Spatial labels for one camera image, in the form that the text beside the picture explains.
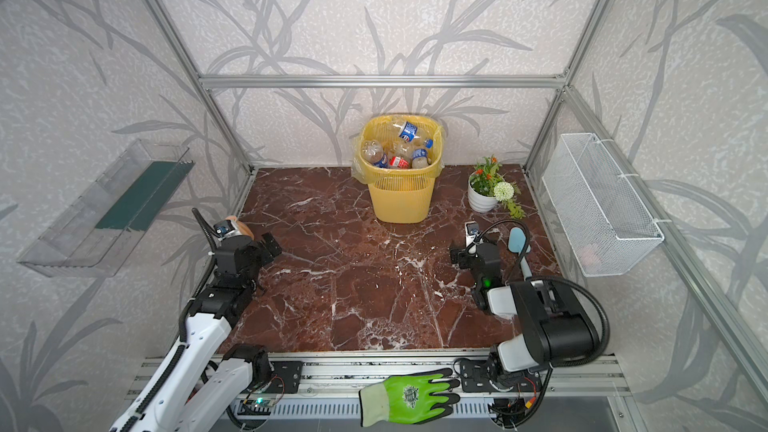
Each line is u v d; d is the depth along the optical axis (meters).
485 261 0.69
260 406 0.72
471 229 0.80
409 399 0.69
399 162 0.93
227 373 0.59
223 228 0.66
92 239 0.63
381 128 0.97
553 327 0.44
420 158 0.96
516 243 0.97
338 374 0.75
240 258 0.60
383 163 0.87
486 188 1.02
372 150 0.83
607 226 0.61
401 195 0.89
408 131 0.93
